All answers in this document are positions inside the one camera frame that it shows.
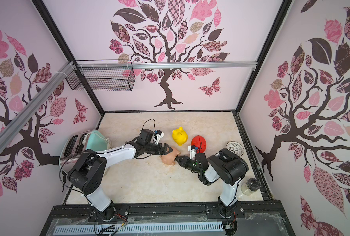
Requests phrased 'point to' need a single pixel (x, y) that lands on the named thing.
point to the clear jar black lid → (248, 187)
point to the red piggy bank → (199, 141)
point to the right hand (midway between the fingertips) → (176, 158)
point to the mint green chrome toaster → (74, 144)
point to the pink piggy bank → (170, 158)
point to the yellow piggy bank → (180, 136)
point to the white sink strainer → (236, 147)
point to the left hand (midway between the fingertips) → (168, 153)
